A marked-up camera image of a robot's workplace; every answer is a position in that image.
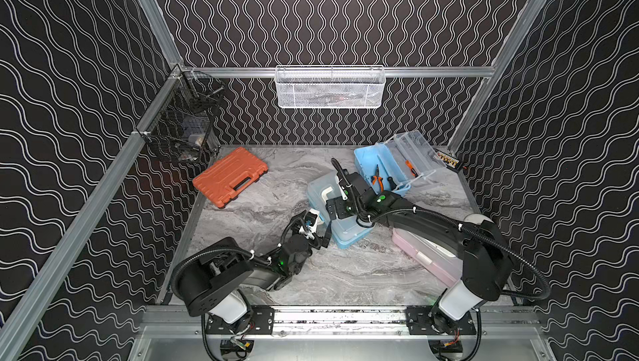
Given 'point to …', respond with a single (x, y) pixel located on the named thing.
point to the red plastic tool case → (230, 176)
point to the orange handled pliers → (373, 179)
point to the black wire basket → (182, 129)
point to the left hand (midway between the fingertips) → (318, 214)
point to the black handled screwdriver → (392, 184)
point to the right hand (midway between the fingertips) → (338, 203)
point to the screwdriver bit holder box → (451, 162)
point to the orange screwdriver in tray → (409, 165)
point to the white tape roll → (476, 218)
